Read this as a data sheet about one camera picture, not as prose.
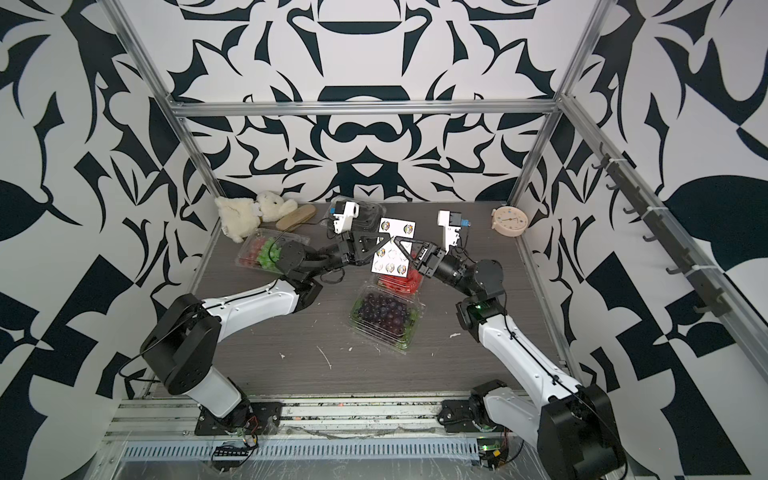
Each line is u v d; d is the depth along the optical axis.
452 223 0.61
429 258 0.60
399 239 0.64
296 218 1.12
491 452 0.71
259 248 1.00
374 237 0.64
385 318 0.85
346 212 0.66
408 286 0.89
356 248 0.63
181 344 0.45
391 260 0.64
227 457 0.73
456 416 0.74
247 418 0.68
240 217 1.05
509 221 1.12
